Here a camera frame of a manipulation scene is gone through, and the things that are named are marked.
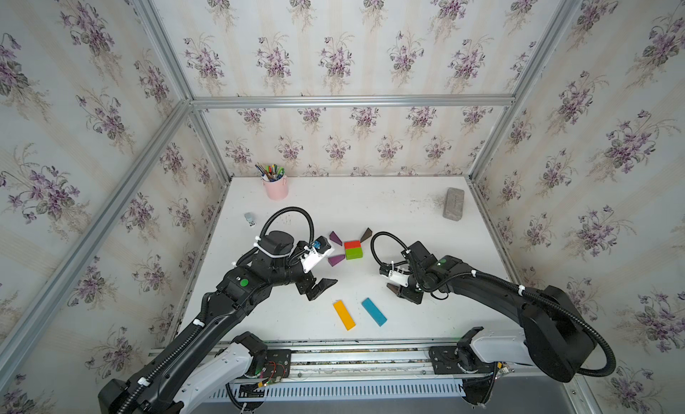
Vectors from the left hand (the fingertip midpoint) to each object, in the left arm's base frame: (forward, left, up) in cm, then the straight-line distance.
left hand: (327, 264), depth 71 cm
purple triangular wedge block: (+20, -2, -18) cm, 27 cm away
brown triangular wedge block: (+22, -14, -19) cm, 32 cm away
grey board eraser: (+35, -50, -16) cm, 63 cm away
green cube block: (+13, -9, -18) cm, 25 cm away
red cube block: (+16, -7, -17) cm, 24 cm away
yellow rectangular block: (-7, -5, -20) cm, 22 cm away
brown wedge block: (0, -22, -18) cm, 28 cm away
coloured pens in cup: (+45, +25, -8) cm, 52 cm away
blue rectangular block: (-7, -15, -19) cm, 25 cm away
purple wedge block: (+12, -2, -20) cm, 23 cm away
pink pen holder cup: (+42, +23, -16) cm, 50 cm away
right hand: (+1, -26, -18) cm, 31 cm away
